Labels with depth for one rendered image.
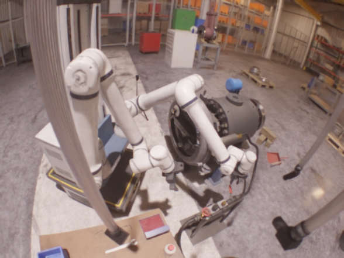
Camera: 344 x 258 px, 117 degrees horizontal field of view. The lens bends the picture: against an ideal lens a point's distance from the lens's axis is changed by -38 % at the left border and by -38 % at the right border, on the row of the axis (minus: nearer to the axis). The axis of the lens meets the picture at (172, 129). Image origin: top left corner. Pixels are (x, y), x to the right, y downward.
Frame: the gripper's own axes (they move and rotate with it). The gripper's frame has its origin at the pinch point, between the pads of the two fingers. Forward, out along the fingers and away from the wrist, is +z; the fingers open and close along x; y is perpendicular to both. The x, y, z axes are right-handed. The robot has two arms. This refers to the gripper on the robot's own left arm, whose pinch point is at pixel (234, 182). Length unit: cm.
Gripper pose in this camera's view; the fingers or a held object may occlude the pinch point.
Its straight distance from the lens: 144.9
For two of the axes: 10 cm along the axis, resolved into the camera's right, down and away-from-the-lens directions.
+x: 9.9, 1.2, 0.2
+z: -1.1, 7.7, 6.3
